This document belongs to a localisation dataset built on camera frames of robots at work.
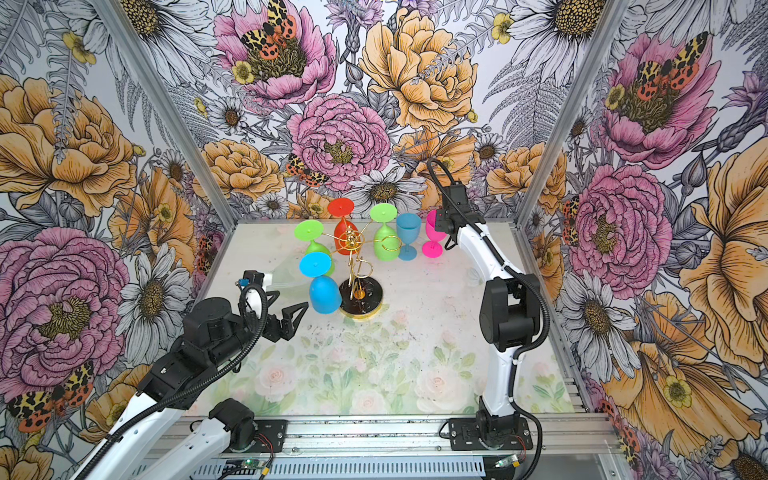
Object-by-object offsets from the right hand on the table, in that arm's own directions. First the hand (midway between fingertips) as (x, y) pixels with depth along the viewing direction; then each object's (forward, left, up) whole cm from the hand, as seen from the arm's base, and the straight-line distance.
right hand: (450, 224), depth 96 cm
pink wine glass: (+2, +4, -15) cm, 15 cm away
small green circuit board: (-59, +53, -19) cm, 81 cm away
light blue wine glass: (+2, +13, -3) cm, 14 cm away
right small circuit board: (-60, -7, -19) cm, 63 cm away
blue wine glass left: (-25, +36, +2) cm, 44 cm away
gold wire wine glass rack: (-16, +29, -16) cm, 37 cm away
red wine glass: (-15, +30, +13) cm, 36 cm away
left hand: (-32, +42, +6) cm, 53 cm away
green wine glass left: (-13, +39, +12) cm, 43 cm away
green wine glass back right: (-8, +20, 0) cm, 22 cm away
